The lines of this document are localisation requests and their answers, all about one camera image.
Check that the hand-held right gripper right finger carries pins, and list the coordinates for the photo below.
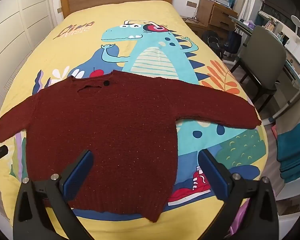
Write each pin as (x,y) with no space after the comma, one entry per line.
(214,173)

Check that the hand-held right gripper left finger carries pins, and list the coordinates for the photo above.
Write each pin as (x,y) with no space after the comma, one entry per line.
(78,172)

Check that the dark red knit sweater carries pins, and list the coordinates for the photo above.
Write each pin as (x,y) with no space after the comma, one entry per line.
(102,117)

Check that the teal folded cloth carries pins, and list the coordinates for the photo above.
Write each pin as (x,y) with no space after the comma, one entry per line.
(293,152)

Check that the white study desk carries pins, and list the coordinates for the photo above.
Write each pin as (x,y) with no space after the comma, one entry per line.
(295,72)

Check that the grey-green chair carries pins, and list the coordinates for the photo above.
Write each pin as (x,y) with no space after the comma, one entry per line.
(262,52)

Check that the black backpack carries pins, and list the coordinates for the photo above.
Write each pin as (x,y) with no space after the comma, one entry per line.
(212,42)

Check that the dark blue bag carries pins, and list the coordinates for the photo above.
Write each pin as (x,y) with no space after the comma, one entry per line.
(233,41)

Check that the wooden nightstand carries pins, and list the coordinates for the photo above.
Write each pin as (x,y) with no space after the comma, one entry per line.
(215,15)

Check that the yellow dinosaur printed bedspread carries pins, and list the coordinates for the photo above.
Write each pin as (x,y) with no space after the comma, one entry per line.
(152,17)

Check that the white desk lamp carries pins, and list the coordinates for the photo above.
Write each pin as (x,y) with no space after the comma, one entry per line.
(296,21)

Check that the wall socket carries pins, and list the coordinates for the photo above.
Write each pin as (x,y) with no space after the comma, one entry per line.
(191,4)

